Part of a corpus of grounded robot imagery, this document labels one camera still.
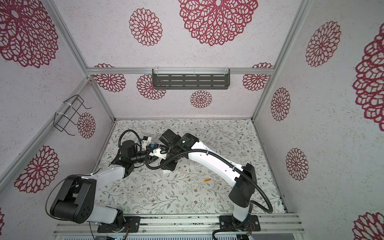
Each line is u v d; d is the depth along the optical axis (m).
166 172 0.75
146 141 0.81
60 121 0.73
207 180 0.89
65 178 0.46
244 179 0.42
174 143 0.55
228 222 0.75
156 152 0.65
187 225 0.75
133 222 0.75
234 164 0.46
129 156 0.69
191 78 0.95
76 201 0.43
